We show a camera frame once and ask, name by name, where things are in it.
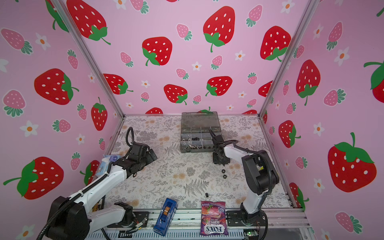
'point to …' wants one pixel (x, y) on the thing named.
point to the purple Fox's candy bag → (213, 218)
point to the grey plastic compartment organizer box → (195, 135)
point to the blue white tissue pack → (103, 167)
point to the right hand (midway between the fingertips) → (218, 160)
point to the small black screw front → (206, 194)
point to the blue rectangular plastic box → (166, 217)
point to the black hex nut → (223, 170)
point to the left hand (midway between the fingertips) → (150, 156)
